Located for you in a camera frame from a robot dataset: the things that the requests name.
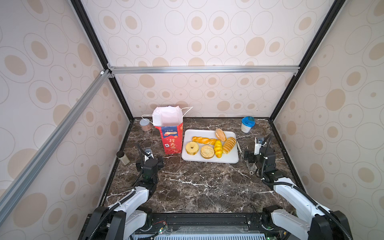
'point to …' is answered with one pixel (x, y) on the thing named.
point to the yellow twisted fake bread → (204, 140)
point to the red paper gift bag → (169, 119)
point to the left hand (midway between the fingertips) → (153, 153)
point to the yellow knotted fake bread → (218, 148)
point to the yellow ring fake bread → (192, 151)
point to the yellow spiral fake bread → (228, 145)
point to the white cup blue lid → (247, 122)
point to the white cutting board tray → (231, 157)
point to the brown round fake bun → (207, 152)
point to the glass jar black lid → (121, 155)
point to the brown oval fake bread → (220, 135)
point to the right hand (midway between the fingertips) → (255, 147)
